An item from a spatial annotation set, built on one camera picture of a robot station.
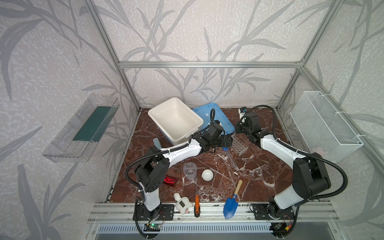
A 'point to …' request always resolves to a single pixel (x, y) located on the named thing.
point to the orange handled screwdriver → (197, 207)
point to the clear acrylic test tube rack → (238, 146)
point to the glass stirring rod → (213, 168)
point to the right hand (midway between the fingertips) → (238, 117)
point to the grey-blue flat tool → (157, 143)
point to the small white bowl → (207, 175)
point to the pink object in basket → (319, 150)
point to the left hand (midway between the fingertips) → (229, 136)
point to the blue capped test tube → (226, 149)
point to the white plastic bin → (176, 120)
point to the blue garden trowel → (230, 205)
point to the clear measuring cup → (190, 169)
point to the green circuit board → (152, 227)
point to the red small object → (169, 181)
